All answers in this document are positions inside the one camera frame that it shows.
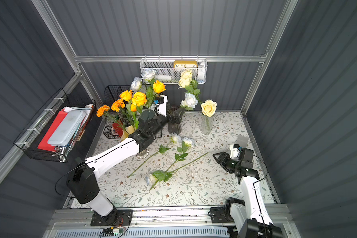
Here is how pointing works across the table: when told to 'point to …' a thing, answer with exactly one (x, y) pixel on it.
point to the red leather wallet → (116, 130)
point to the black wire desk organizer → (112, 92)
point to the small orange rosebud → (134, 109)
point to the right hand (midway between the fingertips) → (219, 157)
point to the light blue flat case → (62, 133)
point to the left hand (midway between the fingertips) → (179, 107)
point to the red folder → (44, 145)
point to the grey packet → (242, 140)
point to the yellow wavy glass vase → (129, 130)
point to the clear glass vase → (206, 124)
